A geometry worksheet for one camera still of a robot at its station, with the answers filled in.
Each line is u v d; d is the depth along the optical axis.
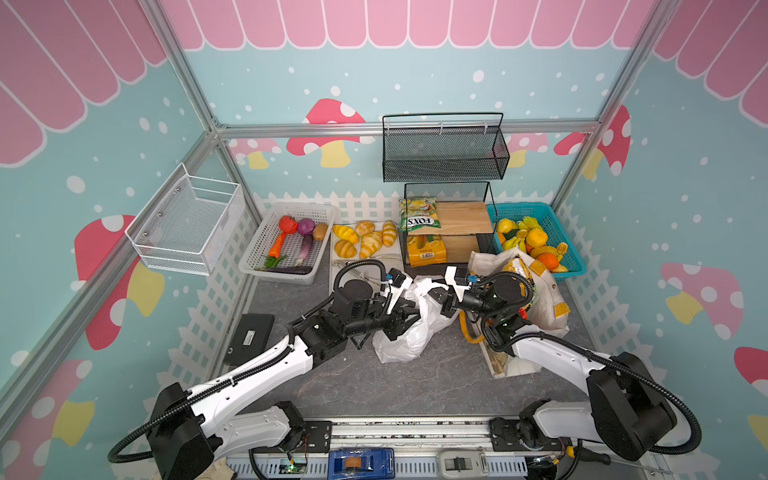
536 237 1.02
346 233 1.16
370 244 1.10
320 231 1.11
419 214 0.97
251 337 0.89
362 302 0.55
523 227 1.08
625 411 0.42
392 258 1.08
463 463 0.67
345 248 1.09
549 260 0.97
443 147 0.94
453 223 1.00
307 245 1.09
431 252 1.03
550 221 1.12
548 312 0.78
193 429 0.39
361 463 0.67
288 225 1.13
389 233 1.15
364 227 1.16
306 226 1.14
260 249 1.06
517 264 0.84
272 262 1.08
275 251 1.10
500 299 0.60
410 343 0.69
